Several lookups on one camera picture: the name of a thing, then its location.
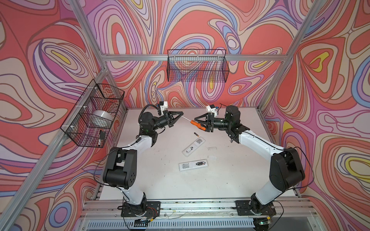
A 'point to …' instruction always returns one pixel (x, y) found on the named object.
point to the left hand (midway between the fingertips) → (183, 115)
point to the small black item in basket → (102, 134)
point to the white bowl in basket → (103, 114)
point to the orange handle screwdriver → (196, 123)
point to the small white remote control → (192, 164)
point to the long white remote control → (193, 146)
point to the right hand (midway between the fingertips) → (195, 125)
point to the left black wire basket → (88, 124)
